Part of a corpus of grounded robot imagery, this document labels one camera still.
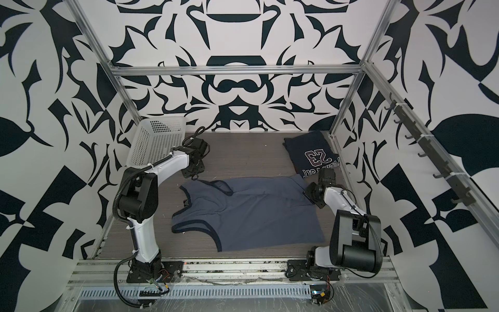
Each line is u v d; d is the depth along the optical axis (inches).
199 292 25.5
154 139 45.4
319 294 28.2
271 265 30.2
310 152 42.6
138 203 20.4
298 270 29.3
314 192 31.2
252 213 35.3
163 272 28.6
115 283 27.0
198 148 31.2
